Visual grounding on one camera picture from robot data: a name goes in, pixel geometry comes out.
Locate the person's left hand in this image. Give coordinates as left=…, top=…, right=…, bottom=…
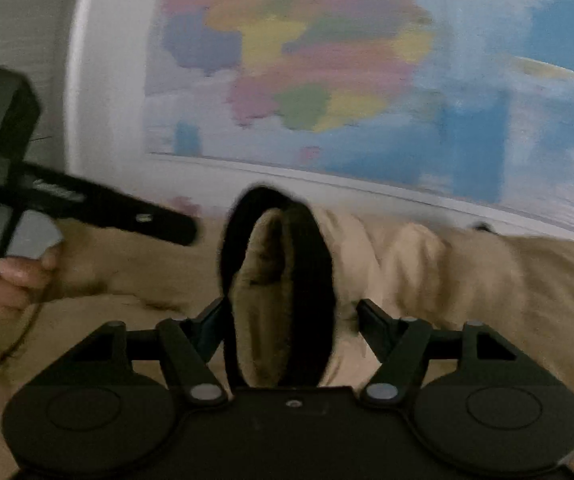
left=0, top=244, right=64, bottom=320

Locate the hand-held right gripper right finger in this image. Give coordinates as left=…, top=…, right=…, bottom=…
left=356, top=298, right=524, bottom=407

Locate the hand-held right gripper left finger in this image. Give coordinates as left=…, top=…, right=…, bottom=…
left=68, top=297, right=229, bottom=407

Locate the tan puffer jacket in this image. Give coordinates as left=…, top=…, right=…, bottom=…
left=0, top=185, right=574, bottom=480

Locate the pink bed sheet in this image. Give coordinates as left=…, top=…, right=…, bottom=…
left=167, top=195, right=206, bottom=219

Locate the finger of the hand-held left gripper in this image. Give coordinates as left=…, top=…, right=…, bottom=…
left=16, top=162, right=199, bottom=247

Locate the colourful wall map poster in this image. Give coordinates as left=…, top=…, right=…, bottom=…
left=143, top=0, right=574, bottom=237

